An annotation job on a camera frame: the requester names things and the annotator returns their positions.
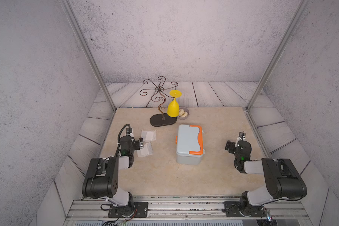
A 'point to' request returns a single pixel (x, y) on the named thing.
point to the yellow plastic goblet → (173, 108)
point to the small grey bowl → (185, 109)
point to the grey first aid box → (188, 159)
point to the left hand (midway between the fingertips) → (135, 137)
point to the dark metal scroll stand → (163, 119)
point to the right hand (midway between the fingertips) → (237, 140)
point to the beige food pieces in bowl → (182, 113)
